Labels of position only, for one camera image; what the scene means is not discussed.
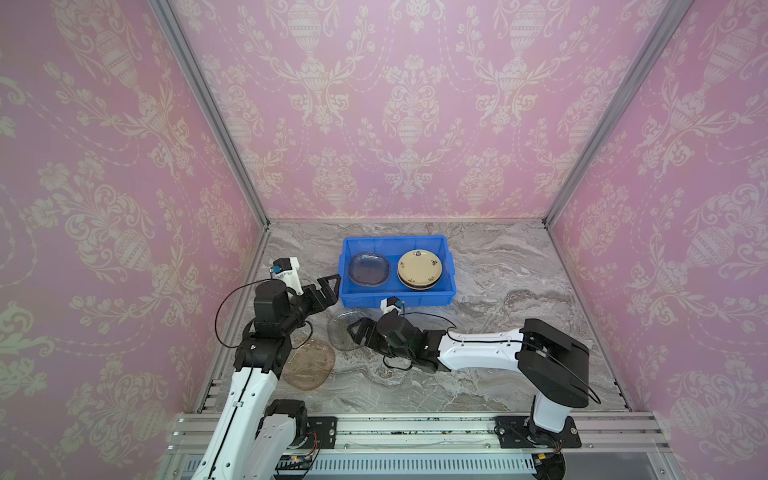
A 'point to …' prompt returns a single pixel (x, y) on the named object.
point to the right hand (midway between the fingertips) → (356, 336)
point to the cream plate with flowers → (420, 267)
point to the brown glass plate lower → (310, 365)
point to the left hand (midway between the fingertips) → (331, 283)
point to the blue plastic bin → (393, 247)
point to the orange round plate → (419, 288)
